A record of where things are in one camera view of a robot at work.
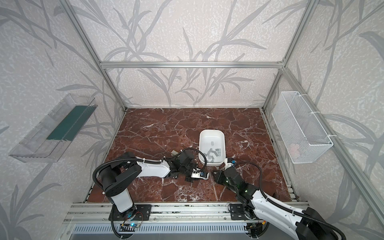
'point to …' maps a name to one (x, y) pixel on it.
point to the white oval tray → (205, 136)
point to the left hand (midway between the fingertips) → (204, 170)
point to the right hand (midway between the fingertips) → (213, 168)
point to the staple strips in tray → (211, 153)
